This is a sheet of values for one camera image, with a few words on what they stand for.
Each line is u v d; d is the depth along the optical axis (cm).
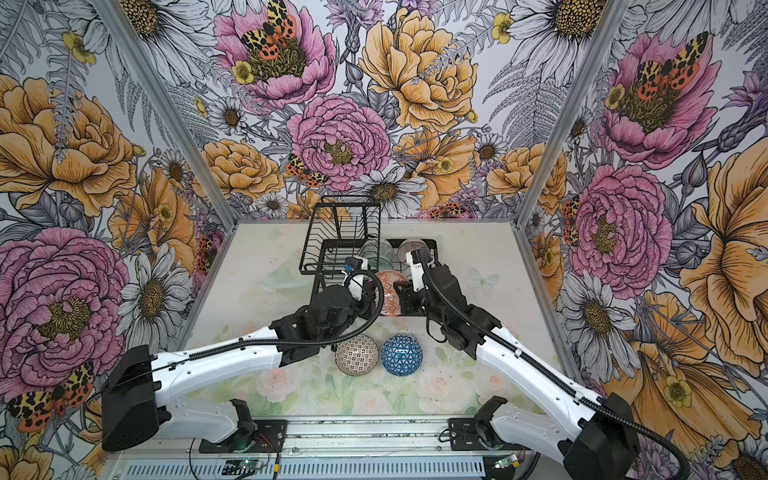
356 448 73
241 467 72
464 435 74
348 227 104
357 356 87
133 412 39
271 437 73
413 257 67
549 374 45
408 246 106
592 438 38
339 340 51
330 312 55
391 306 76
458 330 54
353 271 62
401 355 87
